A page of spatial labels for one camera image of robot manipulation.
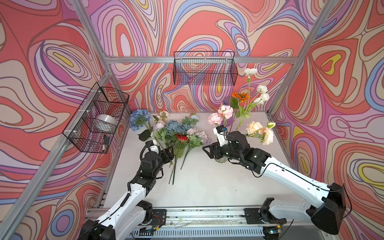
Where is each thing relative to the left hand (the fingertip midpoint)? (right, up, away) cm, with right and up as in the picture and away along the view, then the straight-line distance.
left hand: (170, 148), depth 82 cm
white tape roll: (-29, +13, -12) cm, 34 cm away
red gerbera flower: (+4, -2, +9) cm, 10 cm away
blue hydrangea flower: (-27, +18, +23) cm, 40 cm away
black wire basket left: (-38, +26, -2) cm, 47 cm away
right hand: (+21, 0, -8) cm, 22 cm away
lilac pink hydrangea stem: (+14, +5, +8) cm, 17 cm away
